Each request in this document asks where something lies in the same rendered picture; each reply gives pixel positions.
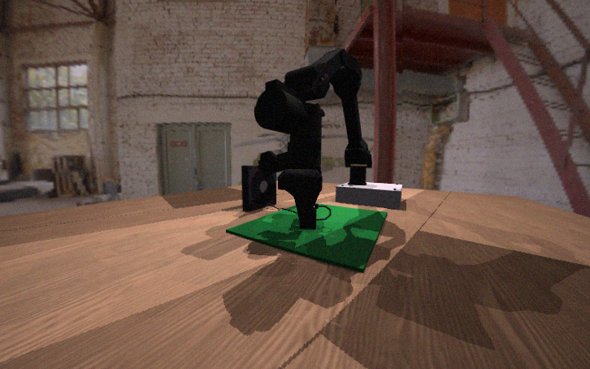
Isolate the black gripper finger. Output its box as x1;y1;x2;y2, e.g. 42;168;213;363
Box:
286;190;321;225

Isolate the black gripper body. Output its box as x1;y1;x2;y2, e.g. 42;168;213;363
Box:
278;136;323;191

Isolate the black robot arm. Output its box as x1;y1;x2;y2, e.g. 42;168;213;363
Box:
254;48;372;185

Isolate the black cable with plug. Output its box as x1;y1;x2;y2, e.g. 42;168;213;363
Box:
264;202;332;230

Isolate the green circuit board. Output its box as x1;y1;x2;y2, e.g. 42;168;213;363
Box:
226;204;387;272

